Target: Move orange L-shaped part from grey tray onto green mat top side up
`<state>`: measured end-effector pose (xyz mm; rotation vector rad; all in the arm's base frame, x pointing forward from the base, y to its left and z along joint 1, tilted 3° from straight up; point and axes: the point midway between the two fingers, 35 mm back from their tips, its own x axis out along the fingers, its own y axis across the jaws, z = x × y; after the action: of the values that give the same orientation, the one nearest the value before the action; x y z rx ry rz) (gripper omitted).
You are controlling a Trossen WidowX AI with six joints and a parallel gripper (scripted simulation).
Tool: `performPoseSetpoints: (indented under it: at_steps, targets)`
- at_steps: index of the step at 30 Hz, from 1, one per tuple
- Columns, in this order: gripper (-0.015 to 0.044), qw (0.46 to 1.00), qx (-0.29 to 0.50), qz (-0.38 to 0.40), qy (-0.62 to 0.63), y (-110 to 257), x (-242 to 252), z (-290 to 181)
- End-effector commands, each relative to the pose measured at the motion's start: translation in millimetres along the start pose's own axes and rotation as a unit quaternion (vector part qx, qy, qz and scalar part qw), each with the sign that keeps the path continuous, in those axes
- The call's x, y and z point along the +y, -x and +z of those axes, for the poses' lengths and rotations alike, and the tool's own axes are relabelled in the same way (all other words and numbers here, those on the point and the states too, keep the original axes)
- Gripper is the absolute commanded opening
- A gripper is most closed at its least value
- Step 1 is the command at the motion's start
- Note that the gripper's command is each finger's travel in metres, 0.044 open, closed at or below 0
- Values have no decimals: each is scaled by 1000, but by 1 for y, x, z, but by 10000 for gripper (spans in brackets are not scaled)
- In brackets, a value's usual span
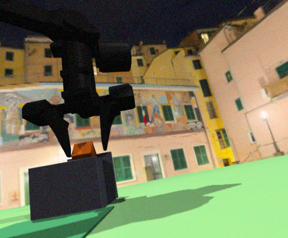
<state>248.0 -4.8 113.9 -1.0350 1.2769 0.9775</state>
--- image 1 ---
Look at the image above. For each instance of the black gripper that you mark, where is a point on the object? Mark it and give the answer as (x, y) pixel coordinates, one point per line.
(79, 94)

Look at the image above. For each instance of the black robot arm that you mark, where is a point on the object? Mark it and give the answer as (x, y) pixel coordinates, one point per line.
(74, 38)

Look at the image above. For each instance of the orange l-shaped part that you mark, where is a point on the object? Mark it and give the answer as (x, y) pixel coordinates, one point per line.
(83, 150)

